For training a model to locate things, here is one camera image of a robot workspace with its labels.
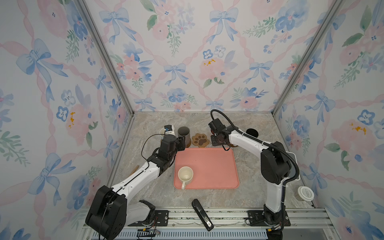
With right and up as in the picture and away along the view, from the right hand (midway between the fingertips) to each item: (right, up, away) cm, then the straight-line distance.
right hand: (217, 139), depth 95 cm
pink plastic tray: (-4, -17, -7) cm, 18 cm away
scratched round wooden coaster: (+3, -1, -28) cm, 28 cm away
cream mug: (-20, -19, -10) cm, 29 cm away
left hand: (-22, +3, -12) cm, 25 cm away
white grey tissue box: (+43, -18, -9) cm, 48 cm away
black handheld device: (-11, -34, -24) cm, 43 cm away
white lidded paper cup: (+42, -26, -19) cm, 53 cm away
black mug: (+23, +4, +1) cm, 24 cm away
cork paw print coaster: (-11, -1, +8) cm, 13 cm away
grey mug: (-21, +5, -1) cm, 21 cm away
